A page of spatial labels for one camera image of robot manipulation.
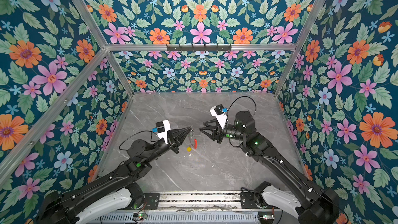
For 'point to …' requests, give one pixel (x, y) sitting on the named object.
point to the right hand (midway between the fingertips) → (203, 125)
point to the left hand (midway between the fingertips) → (189, 127)
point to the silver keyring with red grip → (192, 134)
